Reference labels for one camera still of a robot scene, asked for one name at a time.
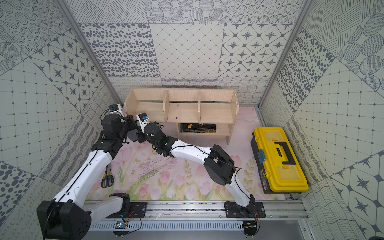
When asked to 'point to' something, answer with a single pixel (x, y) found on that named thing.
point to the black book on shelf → (198, 128)
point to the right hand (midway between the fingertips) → (139, 126)
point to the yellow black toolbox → (279, 169)
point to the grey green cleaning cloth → (133, 133)
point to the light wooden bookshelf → (215, 106)
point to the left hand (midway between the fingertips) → (128, 114)
